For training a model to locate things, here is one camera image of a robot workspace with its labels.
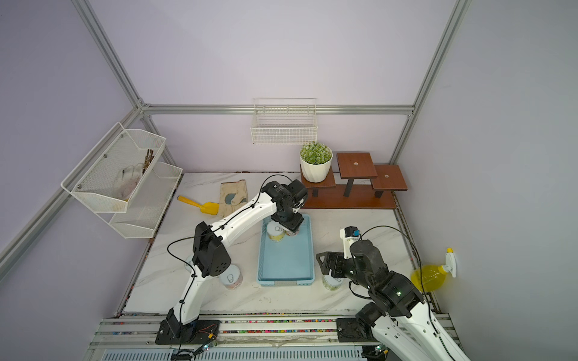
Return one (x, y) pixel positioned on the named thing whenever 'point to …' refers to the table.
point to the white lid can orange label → (290, 234)
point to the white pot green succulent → (316, 159)
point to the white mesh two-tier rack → (122, 180)
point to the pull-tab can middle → (189, 264)
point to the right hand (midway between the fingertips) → (327, 260)
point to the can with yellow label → (275, 232)
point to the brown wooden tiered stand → (362, 196)
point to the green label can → (331, 283)
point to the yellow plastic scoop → (208, 207)
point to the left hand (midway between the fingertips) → (288, 225)
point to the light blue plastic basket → (289, 262)
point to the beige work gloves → (232, 195)
